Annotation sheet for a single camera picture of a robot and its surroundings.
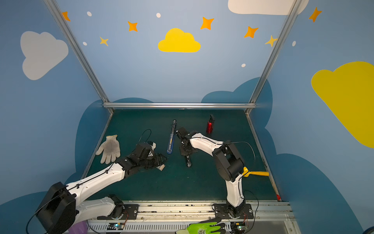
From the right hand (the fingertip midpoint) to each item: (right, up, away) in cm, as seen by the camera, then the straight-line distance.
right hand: (187, 151), depth 94 cm
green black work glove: (+11, -33, -24) cm, 42 cm away
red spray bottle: (+16, +18, +7) cm, 25 cm away
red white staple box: (-16, -9, -5) cm, 19 cm away
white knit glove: (-53, 0, +4) cm, 53 cm away
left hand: (-12, -3, -12) cm, 17 cm away
